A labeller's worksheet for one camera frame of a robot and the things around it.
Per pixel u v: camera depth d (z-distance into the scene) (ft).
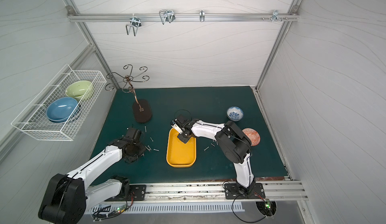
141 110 3.42
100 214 2.26
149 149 2.87
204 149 2.89
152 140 2.98
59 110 2.08
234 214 2.09
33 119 1.89
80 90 2.40
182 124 2.40
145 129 3.21
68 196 1.30
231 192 2.42
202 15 2.56
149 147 2.90
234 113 3.42
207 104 3.59
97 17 2.63
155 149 2.90
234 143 1.66
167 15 2.49
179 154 2.77
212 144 2.97
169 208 2.31
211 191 2.46
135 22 2.57
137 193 2.41
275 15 2.51
